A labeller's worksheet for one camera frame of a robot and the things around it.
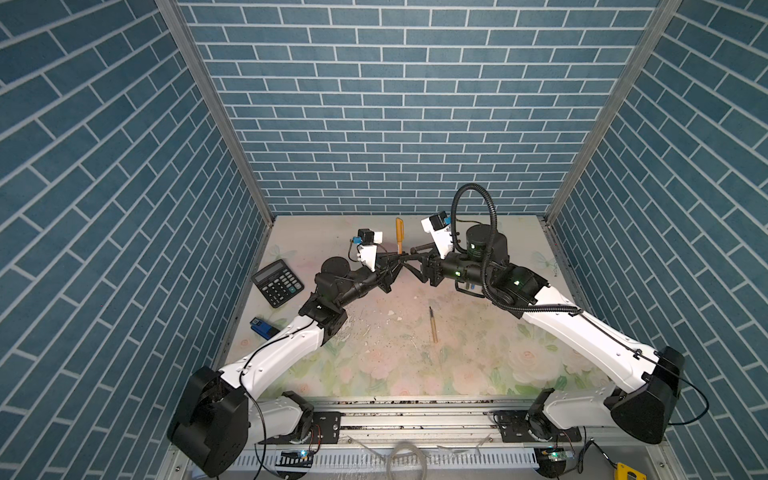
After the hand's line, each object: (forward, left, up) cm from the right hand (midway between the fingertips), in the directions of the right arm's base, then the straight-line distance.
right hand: (402, 252), depth 67 cm
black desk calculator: (+9, +43, -31) cm, 54 cm away
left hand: (+2, -1, -4) cm, 4 cm away
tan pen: (-1, -9, -34) cm, 35 cm away
